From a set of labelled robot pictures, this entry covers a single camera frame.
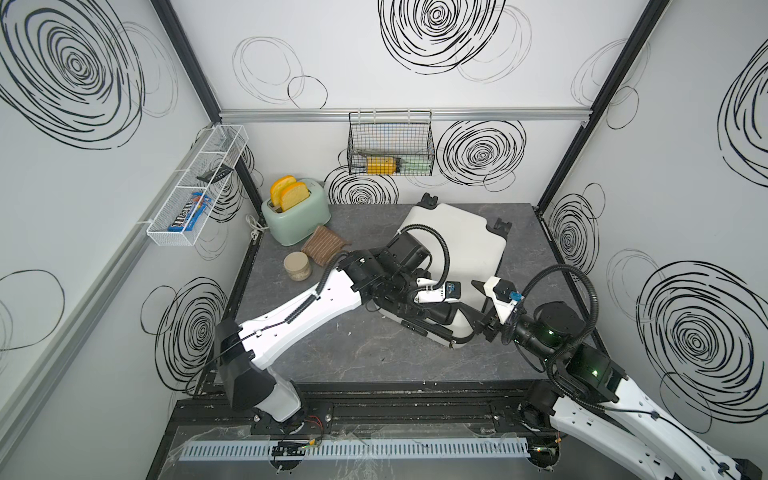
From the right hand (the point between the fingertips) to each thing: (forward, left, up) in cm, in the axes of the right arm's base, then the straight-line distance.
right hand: (470, 293), depth 64 cm
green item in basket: (+40, +11, +4) cm, 42 cm away
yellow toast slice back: (+40, +56, -6) cm, 69 cm away
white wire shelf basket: (+47, +71, +5) cm, 86 cm away
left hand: (+2, +8, -6) cm, 11 cm away
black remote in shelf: (+32, +64, +7) cm, 72 cm away
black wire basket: (+55, +17, +1) cm, 58 cm away
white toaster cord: (+41, +70, -27) cm, 85 cm away
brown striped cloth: (+33, +43, -27) cm, 61 cm away
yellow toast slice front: (+39, +51, -7) cm, 64 cm away
